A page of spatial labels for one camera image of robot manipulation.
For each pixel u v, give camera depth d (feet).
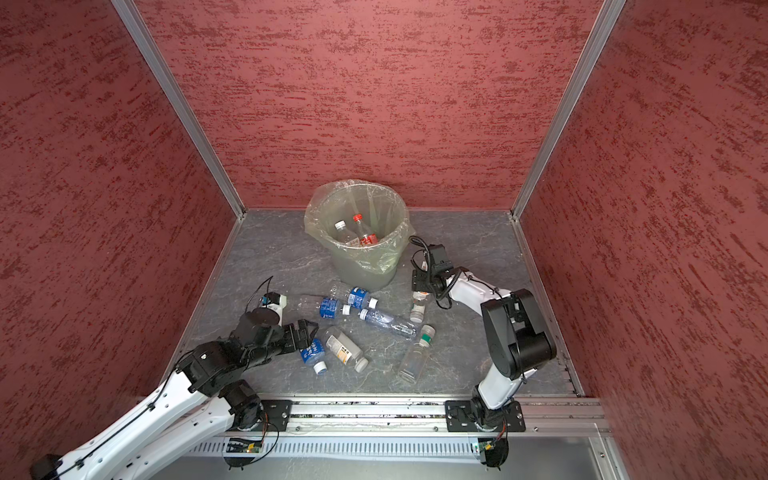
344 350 2.61
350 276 3.19
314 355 2.62
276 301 2.28
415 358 2.73
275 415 2.44
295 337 2.18
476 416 2.17
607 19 2.37
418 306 3.03
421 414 2.49
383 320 2.92
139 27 2.39
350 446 2.33
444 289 2.27
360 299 2.94
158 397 1.55
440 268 2.47
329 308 2.87
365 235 3.19
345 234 3.17
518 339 1.54
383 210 3.10
